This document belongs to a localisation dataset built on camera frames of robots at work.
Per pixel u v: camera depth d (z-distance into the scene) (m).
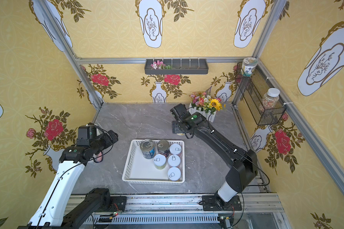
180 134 0.83
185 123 0.54
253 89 1.00
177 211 0.73
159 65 0.88
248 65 0.84
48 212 0.39
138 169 0.86
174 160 0.84
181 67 0.92
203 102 0.98
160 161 0.84
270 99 0.65
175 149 0.88
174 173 0.78
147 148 0.83
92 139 0.58
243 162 0.43
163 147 0.85
